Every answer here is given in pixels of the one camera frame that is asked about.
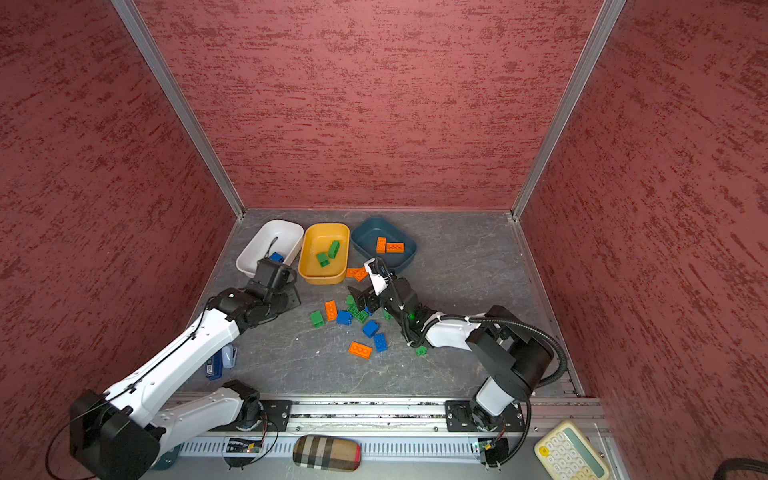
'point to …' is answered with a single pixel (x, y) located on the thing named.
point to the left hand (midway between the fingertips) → (293, 302)
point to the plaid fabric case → (327, 452)
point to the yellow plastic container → (316, 240)
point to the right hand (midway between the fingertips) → (360, 284)
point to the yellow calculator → (565, 453)
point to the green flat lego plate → (360, 315)
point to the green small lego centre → (387, 315)
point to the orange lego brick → (381, 245)
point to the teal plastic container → (364, 237)
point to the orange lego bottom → (360, 350)
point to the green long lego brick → (334, 248)
